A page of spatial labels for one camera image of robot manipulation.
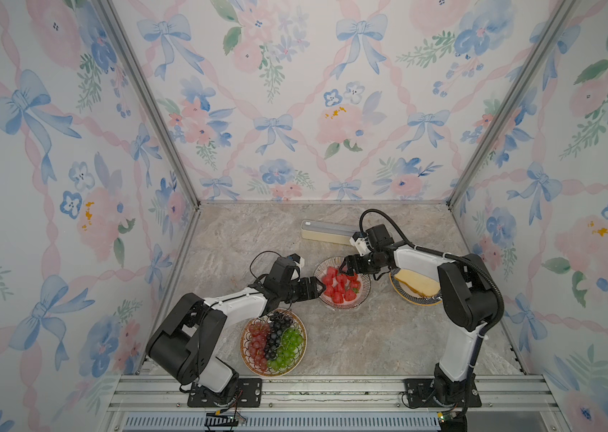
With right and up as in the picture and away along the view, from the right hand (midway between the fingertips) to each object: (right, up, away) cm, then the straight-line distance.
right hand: (351, 267), depth 97 cm
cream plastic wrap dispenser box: (-10, +13, +8) cm, 18 cm away
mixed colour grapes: (-26, -20, -19) cm, 38 cm away
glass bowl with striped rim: (+4, -4, -5) cm, 7 cm away
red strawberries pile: (-5, -6, -6) cm, 10 cm away
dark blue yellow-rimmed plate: (+19, -9, -5) cm, 22 cm away
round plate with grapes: (-34, -22, -19) cm, 44 cm away
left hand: (-12, -5, -10) cm, 16 cm away
